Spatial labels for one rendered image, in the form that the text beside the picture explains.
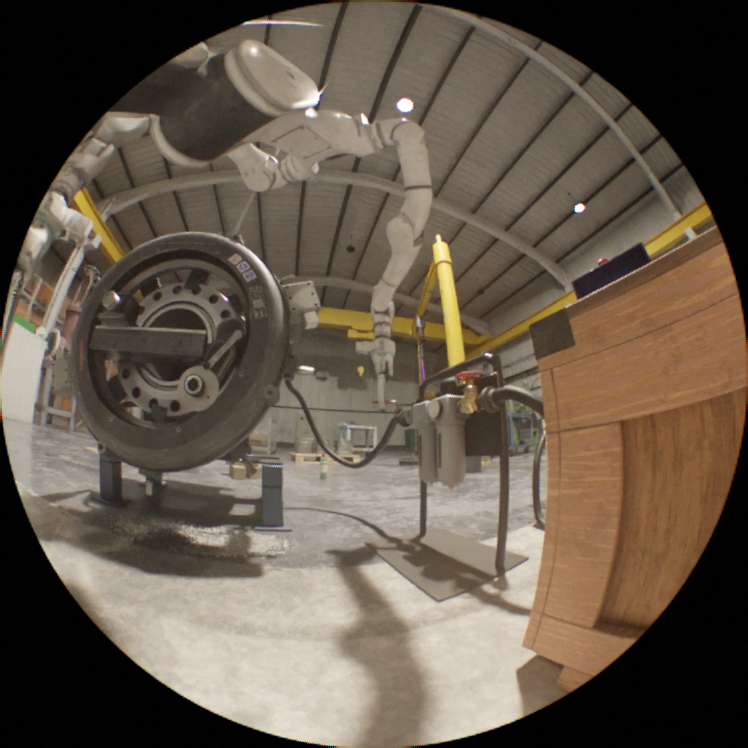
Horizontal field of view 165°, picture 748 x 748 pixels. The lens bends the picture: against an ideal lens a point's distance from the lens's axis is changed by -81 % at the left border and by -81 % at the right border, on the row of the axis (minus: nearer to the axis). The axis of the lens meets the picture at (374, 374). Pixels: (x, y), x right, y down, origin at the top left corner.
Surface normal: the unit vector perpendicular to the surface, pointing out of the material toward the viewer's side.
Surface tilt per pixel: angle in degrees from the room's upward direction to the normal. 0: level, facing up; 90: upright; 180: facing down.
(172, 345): 90
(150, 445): 90
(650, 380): 90
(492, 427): 90
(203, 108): 170
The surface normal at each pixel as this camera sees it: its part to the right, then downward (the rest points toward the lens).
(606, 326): -0.92, -0.11
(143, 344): 0.38, -0.25
